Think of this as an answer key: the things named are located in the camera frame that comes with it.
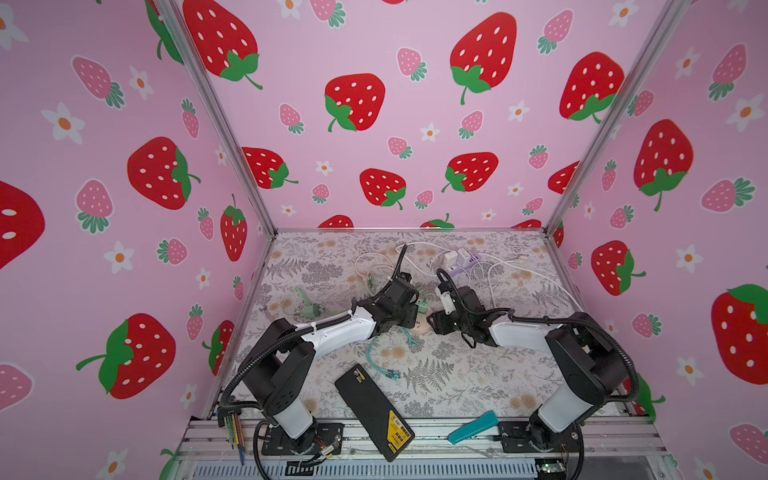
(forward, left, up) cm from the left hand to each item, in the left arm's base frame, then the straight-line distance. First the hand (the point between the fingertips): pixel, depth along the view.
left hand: (411, 309), depth 89 cm
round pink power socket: (-2, -4, -6) cm, 7 cm away
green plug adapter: (+2, -4, -1) cm, 4 cm away
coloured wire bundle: (-29, +48, -7) cm, 56 cm away
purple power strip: (+26, -24, -6) cm, 36 cm away
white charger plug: (+21, -15, -1) cm, 26 cm away
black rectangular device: (-27, +9, -7) cm, 30 cm away
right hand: (+1, -7, -5) cm, 9 cm away
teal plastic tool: (-30, -16, -8) cm, 35 cm away
